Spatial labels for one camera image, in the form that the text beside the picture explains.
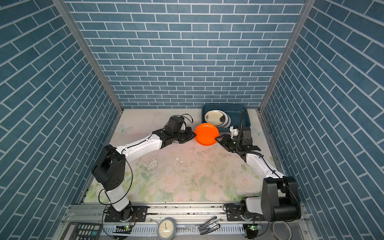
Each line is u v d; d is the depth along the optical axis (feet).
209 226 2.26
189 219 2.42
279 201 1.37
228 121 3.55
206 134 2.89
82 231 2.22
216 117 3.57
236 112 3.92
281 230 2.29
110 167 1.58
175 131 2.29
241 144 2.24
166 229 2.19
